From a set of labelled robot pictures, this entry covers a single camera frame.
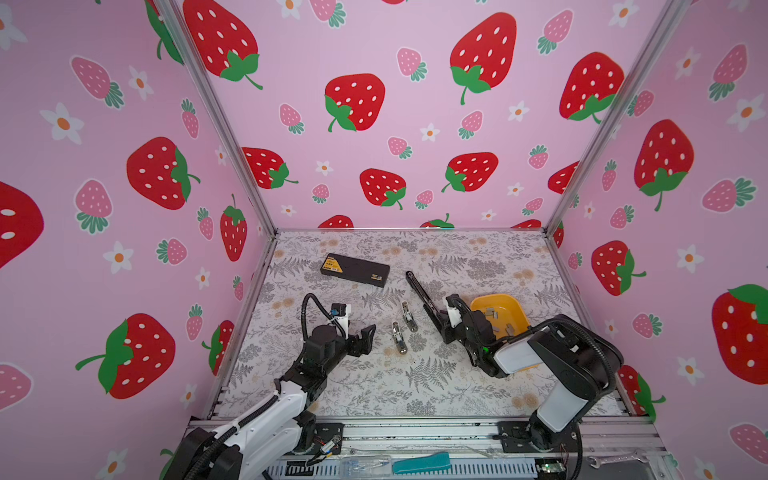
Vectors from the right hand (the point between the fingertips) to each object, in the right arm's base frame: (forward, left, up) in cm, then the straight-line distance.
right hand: (439, 312), depth 93 cm
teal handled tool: (-39, -1, -4) cm, 39 cm away
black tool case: (+16, +31, -2) cm, 35 cm away
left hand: (-10, +22, +6) cm, 25 cm away
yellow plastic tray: (+5, -22, -5) cm, 23 cm away
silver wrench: (-32, -44, -6) cm, 55 cm away
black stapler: (0, +1, -1) cm, 2 cm away
